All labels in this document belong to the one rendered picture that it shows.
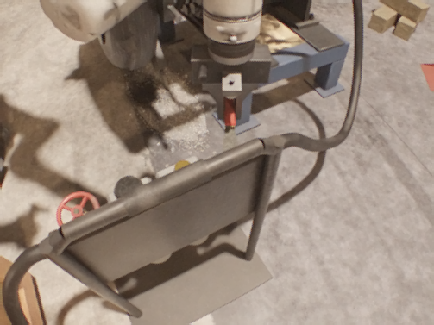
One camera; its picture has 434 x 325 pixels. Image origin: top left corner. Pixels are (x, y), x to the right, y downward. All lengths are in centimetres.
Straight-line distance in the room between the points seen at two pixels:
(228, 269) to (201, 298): 12
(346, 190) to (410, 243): 29
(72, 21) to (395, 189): 113
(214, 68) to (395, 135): 103
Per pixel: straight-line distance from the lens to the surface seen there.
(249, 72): 53
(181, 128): 123
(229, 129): 59
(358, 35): 104
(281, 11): 143
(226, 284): 93
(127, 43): 85
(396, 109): 154
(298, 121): 129
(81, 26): 37
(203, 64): 51
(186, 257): 96
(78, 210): 50
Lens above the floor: 91
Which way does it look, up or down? 54 degrees down
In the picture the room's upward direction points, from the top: 1 degrees counter-clockwise
